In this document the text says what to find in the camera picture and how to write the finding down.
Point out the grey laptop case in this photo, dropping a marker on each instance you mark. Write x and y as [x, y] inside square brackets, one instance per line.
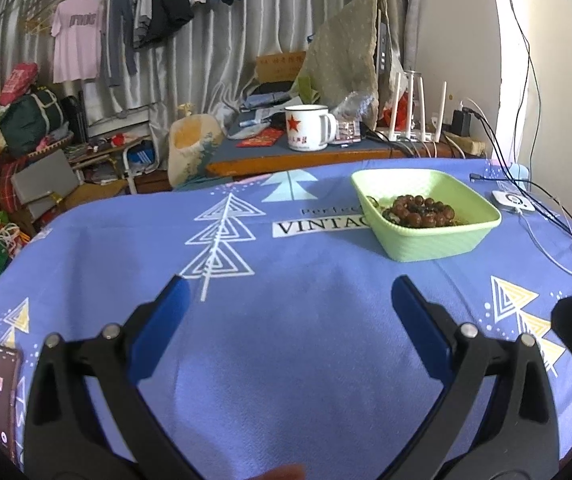
[49, 176]

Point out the black hanging garment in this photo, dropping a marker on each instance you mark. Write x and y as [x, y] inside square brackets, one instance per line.
[168, 16]

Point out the white round charger device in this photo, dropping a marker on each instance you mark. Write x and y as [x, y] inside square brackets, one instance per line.
[512, 202]

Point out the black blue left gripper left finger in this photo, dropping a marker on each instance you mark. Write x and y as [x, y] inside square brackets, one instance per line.
[63, 437]

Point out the red envelope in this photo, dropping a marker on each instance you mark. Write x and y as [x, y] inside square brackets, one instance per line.
[264, 139]

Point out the dark green duffel bag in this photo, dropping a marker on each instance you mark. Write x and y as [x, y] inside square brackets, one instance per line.
[30, 118]

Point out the green plastic tray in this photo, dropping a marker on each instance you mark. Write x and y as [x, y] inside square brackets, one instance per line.
[474, 216]

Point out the white enamel star mug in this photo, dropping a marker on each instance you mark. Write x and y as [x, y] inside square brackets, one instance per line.
[310, 128]

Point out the black smartphone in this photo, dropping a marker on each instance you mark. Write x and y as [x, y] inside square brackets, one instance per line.
[10, 360]

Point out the wooden desk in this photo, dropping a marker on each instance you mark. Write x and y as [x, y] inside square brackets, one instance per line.
[233, 162]

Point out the white wifi router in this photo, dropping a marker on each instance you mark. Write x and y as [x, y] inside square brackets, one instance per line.
[406, 116]

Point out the dotted beige cloth cover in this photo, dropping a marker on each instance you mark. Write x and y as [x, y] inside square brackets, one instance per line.
[347, 56]

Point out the clear plastic bag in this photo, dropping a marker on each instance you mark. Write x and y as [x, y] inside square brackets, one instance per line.
[358, 106]

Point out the pink t-shirt hanging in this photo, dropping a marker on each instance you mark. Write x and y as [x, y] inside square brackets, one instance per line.
[77, 28]

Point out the blue printed tablecloth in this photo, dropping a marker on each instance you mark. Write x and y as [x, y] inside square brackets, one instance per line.
[290, 351]

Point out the beige wave print bag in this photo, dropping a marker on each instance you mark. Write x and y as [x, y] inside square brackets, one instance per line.
[192, 142]

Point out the black power adapter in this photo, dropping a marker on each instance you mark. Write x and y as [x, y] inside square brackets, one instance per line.
[461, 120]

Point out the cardboard box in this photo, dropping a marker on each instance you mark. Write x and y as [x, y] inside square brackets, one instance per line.
[279, 67]

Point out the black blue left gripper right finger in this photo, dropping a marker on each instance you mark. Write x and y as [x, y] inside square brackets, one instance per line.
[518, 435]

